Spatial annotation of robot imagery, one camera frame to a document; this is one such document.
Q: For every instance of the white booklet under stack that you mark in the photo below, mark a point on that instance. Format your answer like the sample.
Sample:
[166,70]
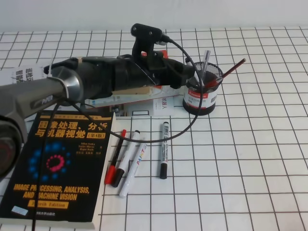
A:
[159,107]

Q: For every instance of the clear grey gel pen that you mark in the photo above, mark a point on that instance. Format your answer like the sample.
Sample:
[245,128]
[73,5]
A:
[205,63]

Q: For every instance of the white marker dark cap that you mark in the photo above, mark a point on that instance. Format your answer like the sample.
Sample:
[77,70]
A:
[123,164]

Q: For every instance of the white brochure with robot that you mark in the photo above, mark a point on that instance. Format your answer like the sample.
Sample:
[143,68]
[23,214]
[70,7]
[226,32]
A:
[21,74]

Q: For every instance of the black mesh pen holder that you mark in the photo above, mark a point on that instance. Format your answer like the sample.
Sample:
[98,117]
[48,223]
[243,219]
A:
[191,93]

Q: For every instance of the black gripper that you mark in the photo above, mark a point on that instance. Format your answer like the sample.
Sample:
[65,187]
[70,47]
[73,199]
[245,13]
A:
[156,70]

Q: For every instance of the red pen in holder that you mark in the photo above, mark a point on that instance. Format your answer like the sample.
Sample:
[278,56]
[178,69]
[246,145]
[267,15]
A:
[217,81]

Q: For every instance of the tan kraft notebook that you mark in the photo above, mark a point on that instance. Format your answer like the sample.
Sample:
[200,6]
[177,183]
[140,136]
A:
[134,91]

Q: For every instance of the black image processing textbook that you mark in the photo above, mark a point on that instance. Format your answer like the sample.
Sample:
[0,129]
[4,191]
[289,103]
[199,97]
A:
[58,179]

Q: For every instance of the black and white marker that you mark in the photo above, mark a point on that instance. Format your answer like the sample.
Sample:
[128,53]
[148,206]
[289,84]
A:
[164,155]

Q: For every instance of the white paint marker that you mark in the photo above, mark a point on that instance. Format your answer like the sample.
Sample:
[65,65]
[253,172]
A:
[133,169]

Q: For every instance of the red and white book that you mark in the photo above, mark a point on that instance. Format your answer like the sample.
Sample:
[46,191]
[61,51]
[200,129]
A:
[155,93]

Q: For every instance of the red capped black pen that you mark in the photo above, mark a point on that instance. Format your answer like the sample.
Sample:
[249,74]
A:
[111,170]

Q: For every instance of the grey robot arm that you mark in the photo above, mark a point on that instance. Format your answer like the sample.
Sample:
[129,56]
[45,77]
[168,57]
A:
[75,80]

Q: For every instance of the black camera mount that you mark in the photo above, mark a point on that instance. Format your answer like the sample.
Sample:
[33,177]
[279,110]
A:
[145,38]

